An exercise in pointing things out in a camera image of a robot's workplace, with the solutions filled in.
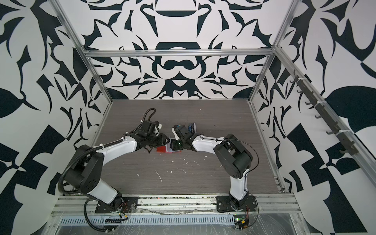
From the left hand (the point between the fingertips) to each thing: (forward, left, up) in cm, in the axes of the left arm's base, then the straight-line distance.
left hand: (169, 138), depth 89 cm
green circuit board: (-41, -34, -9) cm, 54 cm away
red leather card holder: (-4, +2, -6) cm, 8 cm away
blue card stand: (+8, -14, -2) cm, 16 cm away
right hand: (-3, -1, -4) cm, 5 cm away
